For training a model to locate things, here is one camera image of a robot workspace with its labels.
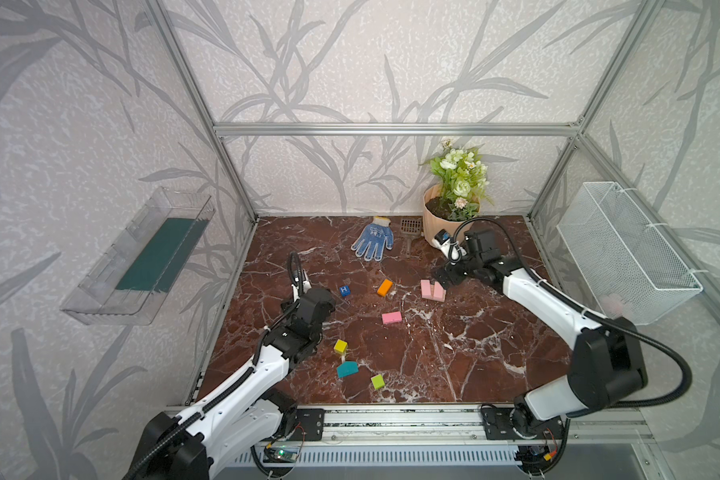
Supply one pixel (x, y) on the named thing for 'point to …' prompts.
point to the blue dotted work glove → (374, 239)
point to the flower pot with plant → (461, 182)
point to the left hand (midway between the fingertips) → (317, 284)
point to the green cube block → (378, 381)
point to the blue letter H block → (345, 291)
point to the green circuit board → (283, 454)
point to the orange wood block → (385, 287)
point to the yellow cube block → (340, 346)
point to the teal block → (347, 368)
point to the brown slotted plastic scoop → (410, 228)
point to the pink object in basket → (612, 306)
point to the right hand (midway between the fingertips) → (446, 253)
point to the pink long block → (437, 292)
